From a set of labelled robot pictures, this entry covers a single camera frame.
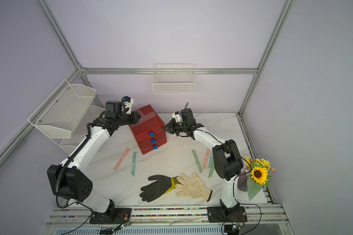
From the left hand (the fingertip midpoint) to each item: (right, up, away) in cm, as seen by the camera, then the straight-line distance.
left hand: (140, 117), depth 83 cm
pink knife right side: (+41, -26, +13) cm, 50 cm away
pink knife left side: (-16, -26, +13) cm, 33 cm away
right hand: (+12, -7, +4) cm, 15 cm away
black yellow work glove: (+10, -40, -3) cm, 41 cm away
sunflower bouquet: (+58, -27, -20) cm, 67 cm away
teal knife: (-7, -30, +10) cm, 32 cm away
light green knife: (+36, -31, +8) cm, 48 cm away
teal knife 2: (+43, -28, +11) cm, 53 cm away
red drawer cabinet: (+4, -8, +2) cm, 9 cm away
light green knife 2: (+43, -33, +7) cm, 54 cm away
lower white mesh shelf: (-36, -15, -6) cm, 40 cm away
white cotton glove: (+31, -40, 0) cm, 51 cm away
